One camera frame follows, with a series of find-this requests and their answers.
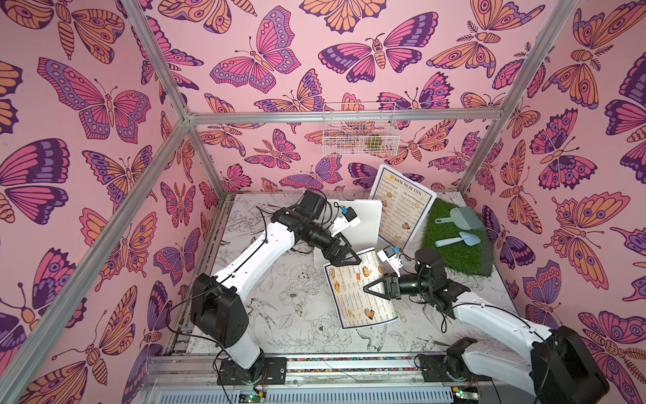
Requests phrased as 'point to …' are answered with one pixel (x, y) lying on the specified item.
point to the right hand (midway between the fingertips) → (368, 287)
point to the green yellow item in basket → (374, 143)
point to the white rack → (365, 236)
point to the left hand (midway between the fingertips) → (355, 253)
